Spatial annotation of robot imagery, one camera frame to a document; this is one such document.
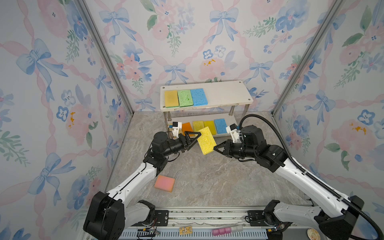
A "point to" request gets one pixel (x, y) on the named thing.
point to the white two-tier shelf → (231, 98)
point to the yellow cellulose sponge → (198, 125)
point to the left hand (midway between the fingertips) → (200, 136)
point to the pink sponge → (164, 183)
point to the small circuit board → (185, 230)
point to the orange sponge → (186, 127)
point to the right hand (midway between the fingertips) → (213, 147)
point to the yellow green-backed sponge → (171, 99)
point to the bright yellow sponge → (211, 125)
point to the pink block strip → (227, 230)
